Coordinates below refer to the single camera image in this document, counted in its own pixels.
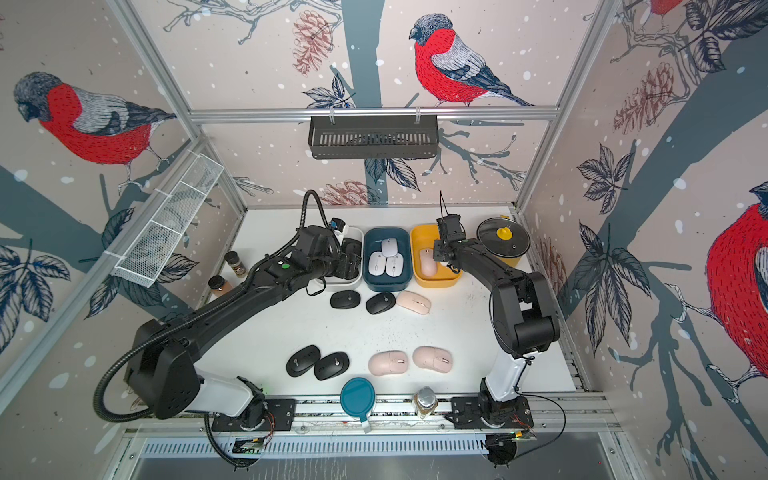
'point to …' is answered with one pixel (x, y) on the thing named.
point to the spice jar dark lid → (232, 257)
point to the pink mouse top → (413, 301)
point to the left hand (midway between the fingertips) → (355, 250)
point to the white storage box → (338, 284)
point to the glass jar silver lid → (425, 401)
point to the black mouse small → (351, 268)
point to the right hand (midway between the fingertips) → (448, 245)
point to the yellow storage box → (419, 240)
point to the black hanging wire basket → (373, 139)
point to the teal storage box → (372, 241)
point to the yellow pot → (507, 252)
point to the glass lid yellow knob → (504, 234)
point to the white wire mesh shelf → (159, 236)
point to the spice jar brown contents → (226, 287)
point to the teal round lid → (358, 398)
